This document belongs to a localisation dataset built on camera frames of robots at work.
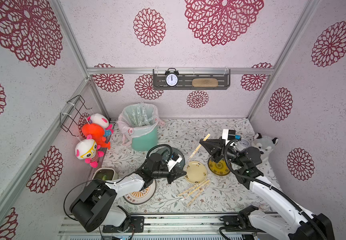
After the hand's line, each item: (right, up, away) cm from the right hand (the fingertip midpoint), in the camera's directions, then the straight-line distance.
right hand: (201, 142), depth 61 cm
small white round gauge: (+36, -4, +40) cm, 53 cm away
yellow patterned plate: (+18, -19, +33) cm, 42 cm away
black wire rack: (-64, +17, +16) cm, 68 cm away
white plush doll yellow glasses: (-58, -5, +19) cm, 61 cm away
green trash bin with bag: (-32, +9, +28) cm, 44 cm away
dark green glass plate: (-8, -13, +13) cm, 20 cm away
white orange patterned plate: (-28, -31, +21) cm, 47 cm away
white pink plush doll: (-57, +12, +33) cm, 67 cm away
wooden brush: (+8, +34, +29) cm, 46 cm away
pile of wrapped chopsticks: (0, -30, +23) cm, 38 cm away
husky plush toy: (+39, -3, +20) cm, 44 cm away
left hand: (-5, -18, +17) cm, 25 cm away
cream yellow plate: (+3, -21, +31) cm, 37 cm away
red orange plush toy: (-58, +4, +29) cm, 65 cm away
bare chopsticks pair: (0, -2, +2) cm, 3 cm away
